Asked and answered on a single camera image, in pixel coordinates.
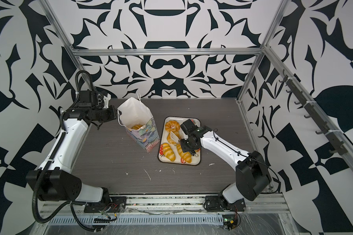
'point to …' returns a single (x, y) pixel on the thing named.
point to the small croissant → (137, 127)
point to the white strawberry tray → (196, 160)
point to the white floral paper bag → (140, 128)
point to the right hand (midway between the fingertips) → (184, 144)
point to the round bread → (169, 138)
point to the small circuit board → (229, 221)
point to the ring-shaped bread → (172, 126)
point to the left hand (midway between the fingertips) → (118, 111)
